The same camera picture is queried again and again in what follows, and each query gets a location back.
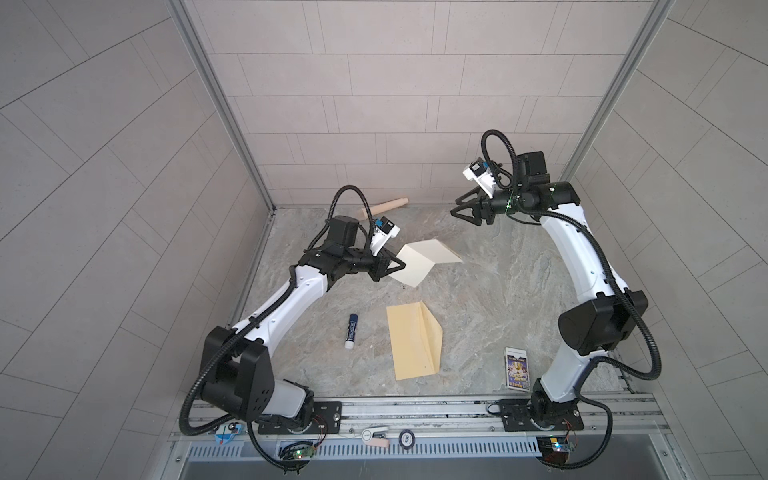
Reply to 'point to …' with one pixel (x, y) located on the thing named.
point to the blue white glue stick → (350, 342)
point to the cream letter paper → (420, 257)
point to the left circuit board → (300, 452)
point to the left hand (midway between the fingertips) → (408, 261)
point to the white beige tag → (376, 436)
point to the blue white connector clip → (223, 438)
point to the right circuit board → (554, 448)
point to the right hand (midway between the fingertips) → (456, 205)
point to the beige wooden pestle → (374, 209)
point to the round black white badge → (407, 439)
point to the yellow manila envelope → (416, 340)
